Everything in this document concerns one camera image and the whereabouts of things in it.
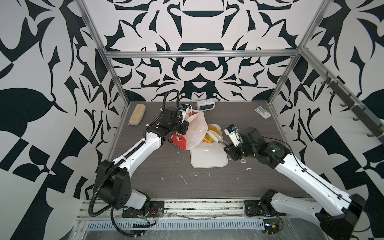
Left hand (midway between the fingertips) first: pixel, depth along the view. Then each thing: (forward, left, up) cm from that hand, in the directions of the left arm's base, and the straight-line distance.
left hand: (187, 119), depth 83 cm
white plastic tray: (-12, -13, -21) cm, 27 cm away
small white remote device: (+20, -56, -20) cm, 63 cm away
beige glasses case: (+19, +36, -18) cm, 44 cm away
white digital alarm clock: (+25, -14, -16) cm, 32 cm away
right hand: (-17, -19, -1) cm, 25 cm away
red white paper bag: (+1, -6, -14) cm, 15 cm away
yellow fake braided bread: (-7, -11, -9) cm, 16 cm away
